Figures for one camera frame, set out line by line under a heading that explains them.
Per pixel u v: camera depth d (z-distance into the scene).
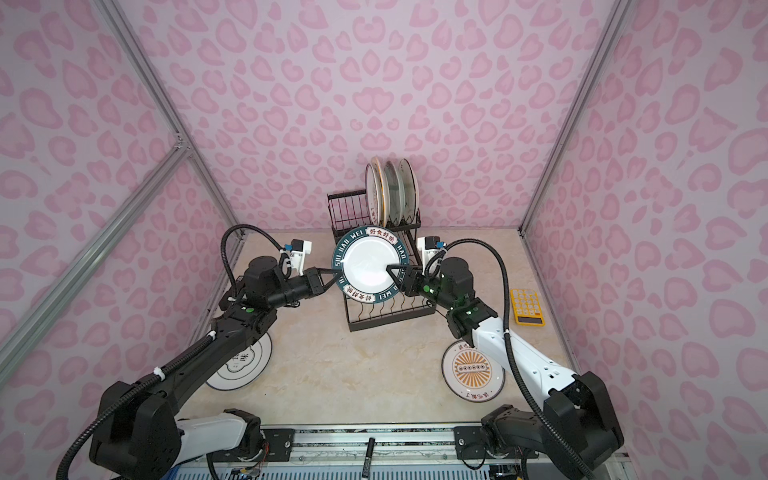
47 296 0.57
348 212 0.98
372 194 0.96
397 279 0.72
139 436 0.40
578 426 0.40
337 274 0.76
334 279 0.75
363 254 0.76
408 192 0.84
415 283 0.67
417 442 0.75
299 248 0.72
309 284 0.68
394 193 0.84
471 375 0.84
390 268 0.73
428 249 0.69
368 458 0.72
